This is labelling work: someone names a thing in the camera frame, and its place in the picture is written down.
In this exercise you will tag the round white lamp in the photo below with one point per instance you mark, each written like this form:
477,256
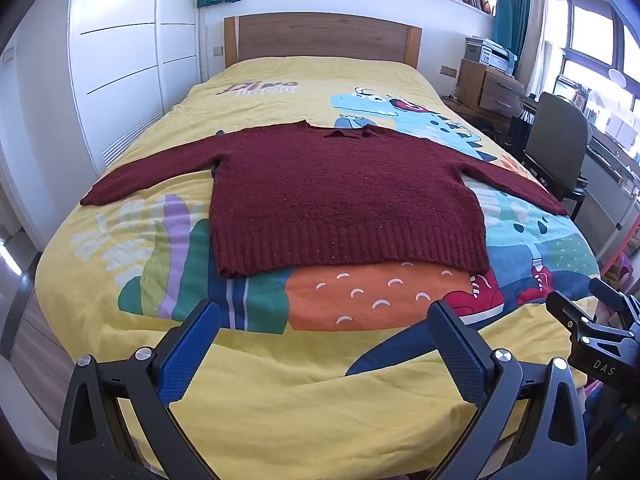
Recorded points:
617,77

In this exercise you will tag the wooden bed headboard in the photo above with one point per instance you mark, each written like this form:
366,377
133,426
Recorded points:
325,37

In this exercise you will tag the wall socket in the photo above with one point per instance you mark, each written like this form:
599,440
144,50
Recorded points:
449,71

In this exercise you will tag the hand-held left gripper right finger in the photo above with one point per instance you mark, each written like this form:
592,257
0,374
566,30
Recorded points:
457,355

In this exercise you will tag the grey office chair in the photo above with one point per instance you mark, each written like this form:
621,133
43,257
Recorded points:
557,135

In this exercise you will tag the wooden dresser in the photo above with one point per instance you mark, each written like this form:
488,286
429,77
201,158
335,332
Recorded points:
492,90

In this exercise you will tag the yellow dinosaur printed blanket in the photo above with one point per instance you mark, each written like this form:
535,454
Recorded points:
280,390

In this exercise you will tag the grey printer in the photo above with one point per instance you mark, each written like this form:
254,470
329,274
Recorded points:
492,55

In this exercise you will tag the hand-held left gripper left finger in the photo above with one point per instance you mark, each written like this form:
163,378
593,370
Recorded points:
187,355

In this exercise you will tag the grey desk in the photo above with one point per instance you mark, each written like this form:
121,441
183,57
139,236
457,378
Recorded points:
607,175

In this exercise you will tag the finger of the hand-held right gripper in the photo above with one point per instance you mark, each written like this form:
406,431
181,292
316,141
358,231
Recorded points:
575,317
612,297

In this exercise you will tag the white wardrobe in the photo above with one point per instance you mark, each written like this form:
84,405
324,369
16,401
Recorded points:
120,45

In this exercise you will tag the dark red knitted sweater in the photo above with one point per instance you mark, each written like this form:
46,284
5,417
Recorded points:
345,195

